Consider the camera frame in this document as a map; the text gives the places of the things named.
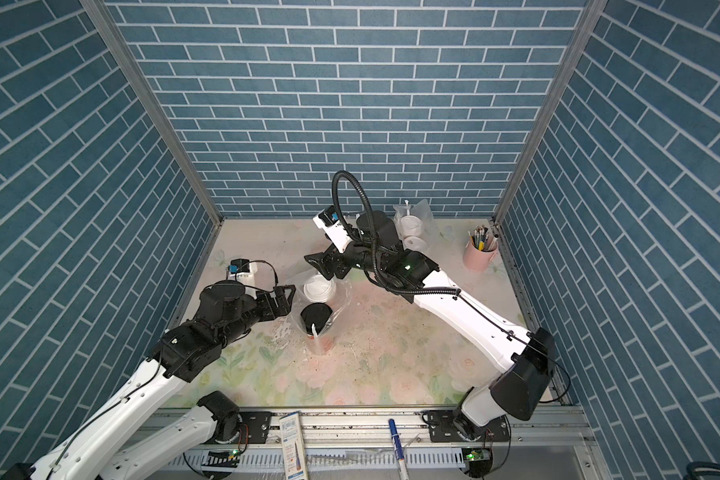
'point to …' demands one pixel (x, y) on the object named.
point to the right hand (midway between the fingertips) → (322, 246)
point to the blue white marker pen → (403, 471)
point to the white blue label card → (293, 447)
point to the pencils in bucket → (481, 240)
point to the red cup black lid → (317, 313)
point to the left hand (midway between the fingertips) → (290, 292)
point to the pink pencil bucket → (477, 260)
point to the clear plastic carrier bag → (420, 208)
